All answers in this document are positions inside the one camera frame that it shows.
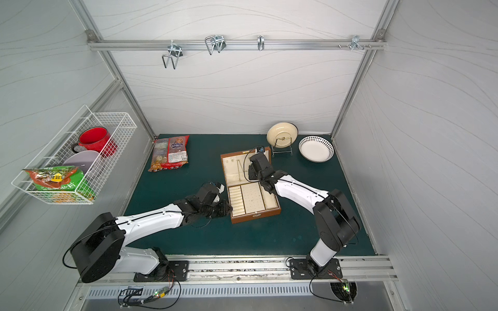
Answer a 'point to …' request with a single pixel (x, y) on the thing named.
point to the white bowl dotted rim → (316, 149)
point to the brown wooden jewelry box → (249, 200)
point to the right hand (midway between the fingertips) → (255, 164)
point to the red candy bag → (169, 153)
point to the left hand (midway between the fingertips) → (233, 210)
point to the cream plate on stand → (283, 135)
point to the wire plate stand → (283, 145)
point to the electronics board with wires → (129, 297)
